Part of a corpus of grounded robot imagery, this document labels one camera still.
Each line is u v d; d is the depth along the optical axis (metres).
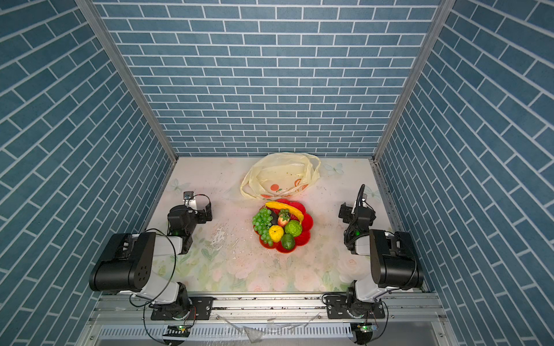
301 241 0.87
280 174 1.15
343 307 0.74
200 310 0.73
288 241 0.83
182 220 0.72
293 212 0.94
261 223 0.87
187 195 0.81
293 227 0.88
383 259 0.46
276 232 0.86
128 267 0.46
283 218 0.87
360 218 0.71
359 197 0.79
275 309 0.75
